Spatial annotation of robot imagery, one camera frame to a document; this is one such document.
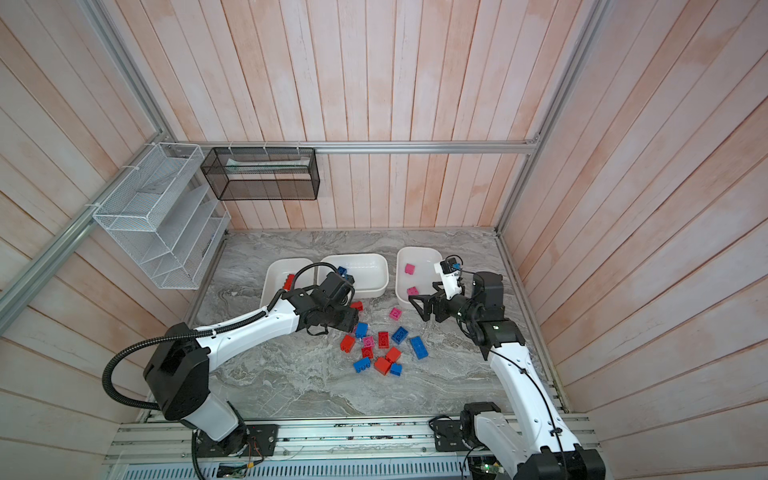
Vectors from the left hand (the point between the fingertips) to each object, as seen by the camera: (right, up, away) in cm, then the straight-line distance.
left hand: (346, 324), depth 85 cm
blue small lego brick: (+15, -13, -2) cm, 19 cm away
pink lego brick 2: (+21, +8, +16) cm, 27 cm away
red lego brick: (-23, +11, +20) cm, 32 cm away
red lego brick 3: (+14, -9, +2) cm, 17 cm away
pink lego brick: (+21, +16, +22) cm, 34 cm away
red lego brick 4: (0, -7, +4) cm, 8 cm away
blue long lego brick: (+22, -8, +3) cm, 23 cm away
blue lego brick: (+16, -5, +5) cm, 17 cm away
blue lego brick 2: (+5, -12, +1) cm, 13 cm away
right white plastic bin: (+23, +14, +22) cm, 35 cm away
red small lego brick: (+6, -9, +2) cm, 11 cm away
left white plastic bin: (-26, +15, +18) cm, 35 cm away
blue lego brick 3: (+4, -3, +4) cm, 7 cm away
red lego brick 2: (+11, -6, +5) cm, 13 cm away
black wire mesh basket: (-32, +50, +21) cm, 63 cm away
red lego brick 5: (+11, -12, 0) cm, 16 cm away
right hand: (+21, +11, -8) cm, 25 cm away
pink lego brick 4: (+7, -6, +4) cm, 10 cm away
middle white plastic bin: (+6, +14, +21) cm, 26 cm away
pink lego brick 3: (+15, +1, +10) cm, 18 cm away
